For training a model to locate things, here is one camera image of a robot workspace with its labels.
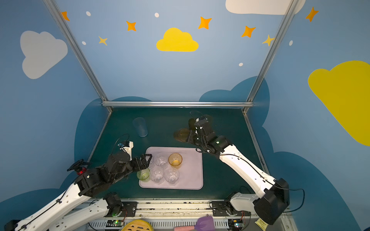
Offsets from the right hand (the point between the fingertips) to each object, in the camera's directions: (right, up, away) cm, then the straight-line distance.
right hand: (188, 134), depth 77 cm
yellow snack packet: (+36, -43, -8) cm, 57 cm away
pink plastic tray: (+2, -23, +12) cm, 26 cm away
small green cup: (-27, -25, +9) cm, 37 cm away
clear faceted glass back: (-17, -17, +12) cm, 27 cm away
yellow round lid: (-25, -43, -9) cm, 50 cm away
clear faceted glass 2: (-10, -26, +8) cm, 29 cm away
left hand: (-20, -12, -6) cm, 24 cm away
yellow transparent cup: (-8, -17, +14) cm, 24 cm away
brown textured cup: (+3, +6, +29) cm, 29 cm away
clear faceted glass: (-18, -24, +7) cm, 31 cm away
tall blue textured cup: (-34, +4, +25) cm, 42 cm away
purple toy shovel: (+8, -44, -6) cm, 45 cm away
